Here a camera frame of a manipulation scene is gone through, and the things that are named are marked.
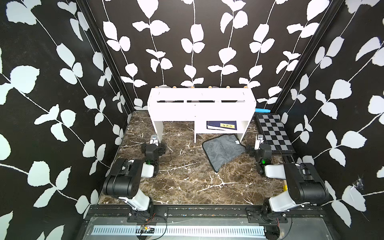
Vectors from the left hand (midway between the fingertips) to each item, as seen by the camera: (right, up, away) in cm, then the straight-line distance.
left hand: (154, 139), depth 94 cm
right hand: (+65, -1, +1) cm, 65 cm away
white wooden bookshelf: (+36, +17, -16) cm, 43 cm away
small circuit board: (+3, -42, -22) cm, 48 cm away
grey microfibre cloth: (+45, -7, +3) cm, 45 cm away
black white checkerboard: (+83, +3, +10) cm, 84 cm away
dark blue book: (+44, +9, -1) cm, 45 cm away
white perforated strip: (+20, -41, -24) cm, 52 cm away
